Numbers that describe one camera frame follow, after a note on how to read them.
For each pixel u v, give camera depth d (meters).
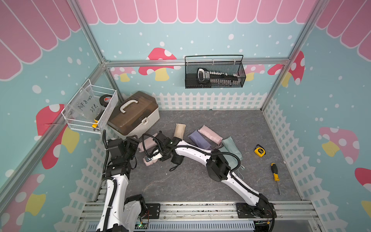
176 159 0.92
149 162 0.86
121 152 0.57
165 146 0.74
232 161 0.89
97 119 0.64
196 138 1.00
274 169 0.87
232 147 0.95
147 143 0.94
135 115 0.90
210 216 0.74
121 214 0.43
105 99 0.80
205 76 0.89
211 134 1.02
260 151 0.94
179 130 1.05
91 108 0.70
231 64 0.92
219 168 0.61
